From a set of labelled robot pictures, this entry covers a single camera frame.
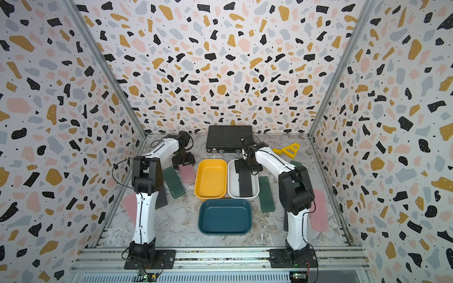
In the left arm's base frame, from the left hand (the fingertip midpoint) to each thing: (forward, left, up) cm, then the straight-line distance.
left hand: (190, 165), depth 104 cm
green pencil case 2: (-25, -43, -1) cm, 50 cm away
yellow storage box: (-11, -13, 0) cm, 17 cm away
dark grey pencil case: (-14, -32, +1) cm, 35 cm away
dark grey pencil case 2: (-33, -52, -4) cm, 61 cm away
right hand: (-8, -32, +6) cm, 33 cm away
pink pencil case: (-6, 0, 0) cm, 6 cm away
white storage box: (-14, -26, +1) cm, 29 cm away
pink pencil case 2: (-22, +27, -1) cm, 35 cm away
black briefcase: (+22, -21, -1) cm, 30 cm away
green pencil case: (-11, +7, 0) cm, 13 cm away
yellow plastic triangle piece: (+11, -62, -1) cm, 63 cm away
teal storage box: (-31, -22, 0) cm, 38 cm away
